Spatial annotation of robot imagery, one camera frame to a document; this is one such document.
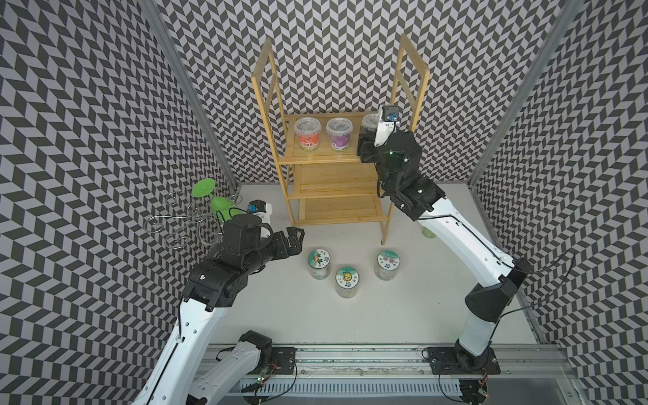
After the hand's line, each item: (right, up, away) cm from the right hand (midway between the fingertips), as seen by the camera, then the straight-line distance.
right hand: (374, 131), depth 66 cm
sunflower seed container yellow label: (-7, -45, +14) cm, 47 cm away
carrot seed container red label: (-16, -38, +18) cm, 46 cm away
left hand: (-23, -28, 0) cm, 36 cm away
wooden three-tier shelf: (-13, -14, +11) cm, 22 cm away
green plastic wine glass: (-48, -20, +16) cm, 54 cm away
